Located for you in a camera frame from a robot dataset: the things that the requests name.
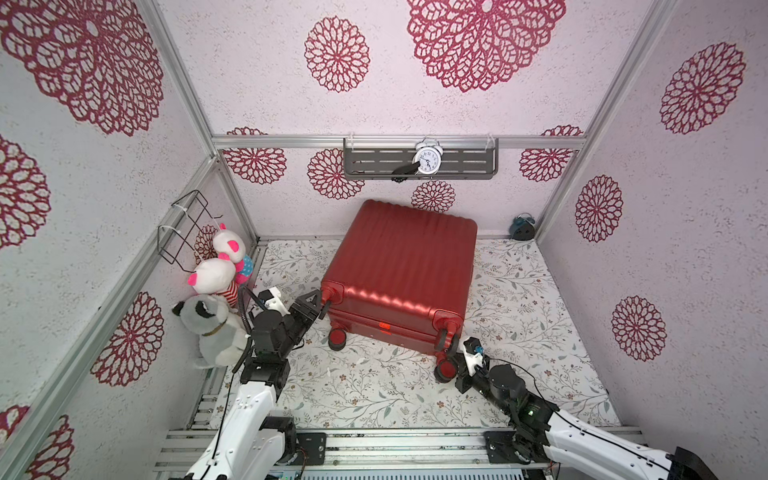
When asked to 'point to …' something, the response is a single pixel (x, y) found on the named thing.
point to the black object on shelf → (407, 170)
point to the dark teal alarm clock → (522, 227)
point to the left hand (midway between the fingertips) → (321, 297)
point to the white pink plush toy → (231, 247)
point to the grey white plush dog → (222, 336)
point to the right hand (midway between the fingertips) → (448, 351)
